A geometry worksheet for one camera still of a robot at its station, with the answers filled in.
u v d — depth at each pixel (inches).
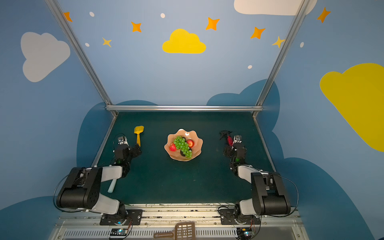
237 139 32.7
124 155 28.4
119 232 27.7
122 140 32.2
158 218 29.8
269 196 17.6
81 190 17.6
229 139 40.3
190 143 38.4
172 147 37.0
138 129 42.8
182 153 35.8
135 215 29.6
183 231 28.2
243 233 28.1
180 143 35.3
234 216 29.3
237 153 28.2
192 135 40.6
